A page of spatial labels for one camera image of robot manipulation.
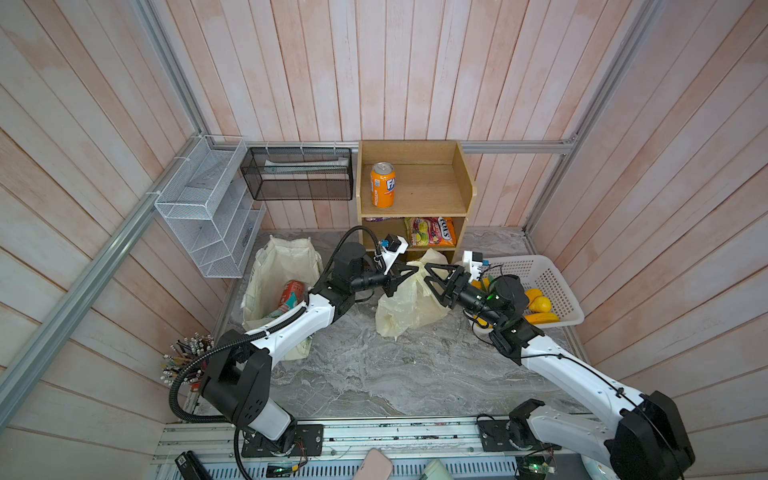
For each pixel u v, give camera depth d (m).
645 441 0.39
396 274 0.68
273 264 0.88
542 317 0.91
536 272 1.01
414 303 0.78
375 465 0.69
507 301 0.56
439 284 0.66
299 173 0.89
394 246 0.65
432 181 0.90
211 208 0.69
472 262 0.69
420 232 0.93
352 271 0.63
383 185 0.76
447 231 0.95
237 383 0.43
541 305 0.93
